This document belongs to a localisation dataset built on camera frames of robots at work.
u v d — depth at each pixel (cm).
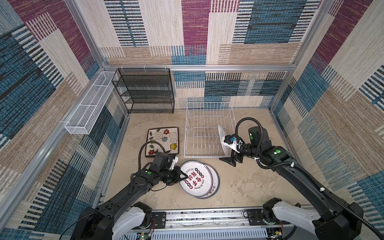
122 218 55
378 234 34
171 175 70
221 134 87
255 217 73
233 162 65
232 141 61
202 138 105
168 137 102
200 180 80
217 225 73
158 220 73
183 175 78
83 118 94
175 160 79
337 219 38
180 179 73
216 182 83
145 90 110
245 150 63
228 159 64
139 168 67
